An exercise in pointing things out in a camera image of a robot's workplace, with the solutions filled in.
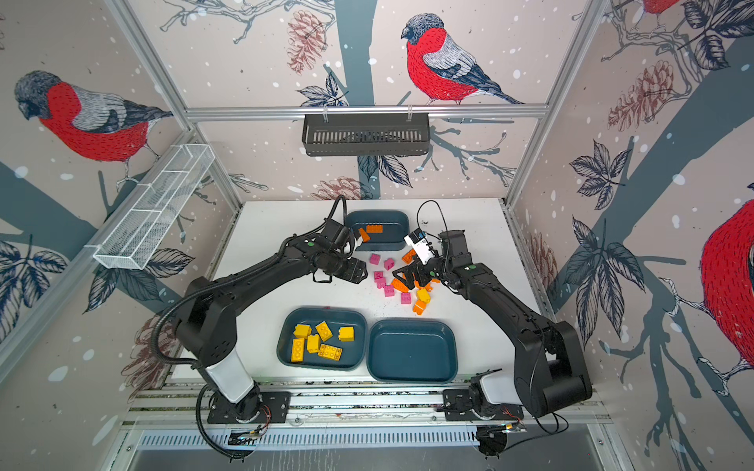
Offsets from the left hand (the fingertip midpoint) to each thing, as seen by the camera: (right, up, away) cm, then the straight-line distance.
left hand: (359, 271), depth 87 cm
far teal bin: (+12, +11, +24) cm, 29 cm away
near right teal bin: (+16, -22, -5) cm, 27 cm away
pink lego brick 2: (+9, 0, +14) cm, 17 cm away
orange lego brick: (+16, +3, +17) cm, 24 cm away
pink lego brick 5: (+15, -10, +6) cm, 18 cm away
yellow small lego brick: (+20, -9, +6) cm, 23 cm away
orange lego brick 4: (+19, -12, +3) cm, 23 cm away
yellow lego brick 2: (-10, -18, -1) cm, 21 cm away
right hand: (+14, +1, -2) cm, 14 cm away
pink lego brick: (+4, +2, +15) cm, 16 cm away
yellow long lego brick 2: (-8, -22, -5) cm, 24 cm away
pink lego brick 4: (+9, -8, +8) cm, 14 cm away
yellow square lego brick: (-3, -18, -3) cm, 19 cm away
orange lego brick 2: (+13, -6, +8) cm, 17 cm away
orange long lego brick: (+4, +13, +24) cm, 27 cm away
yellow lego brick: (-17, -18, -2) cm, 24 cm away
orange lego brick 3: (+22, -1, -11) cm, 24 cm away
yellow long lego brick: (-17, -23, -4) cm, 29 cm away
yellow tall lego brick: (-13, -20, -4) cm, 24 cm away
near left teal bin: (-1, -25, -1) cm, 25 cm away
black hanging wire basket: (+1, +48, +20) cm, 52 cm away
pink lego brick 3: (+6, -4, +9) cm, 12 cm away
